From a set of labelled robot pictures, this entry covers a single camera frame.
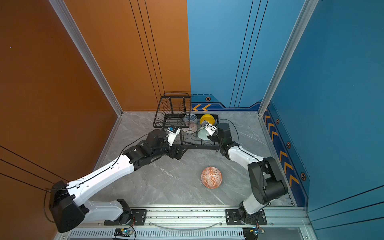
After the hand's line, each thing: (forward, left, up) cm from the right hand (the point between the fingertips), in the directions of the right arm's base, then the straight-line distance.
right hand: (211, 124), depth 91 cm
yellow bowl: (+15, +1, -10) cm, 18 cm away
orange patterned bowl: (-27, +1, -15) cm, 31 cm away
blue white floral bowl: (+16, +14, -10) cm, 24 cm away
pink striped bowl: (-7, +13, +7) cm, 16 cm away
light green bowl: (-6, +5, -2) cm, 8 cm away
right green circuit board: (-53, -16, -18) cm, 58 cm away
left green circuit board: (-52, +45, -18) cm, 71 cm away
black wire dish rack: (+6, +9, -14) cm, 18 cm away
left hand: (-17, +17, +5) cm, 24 cm away
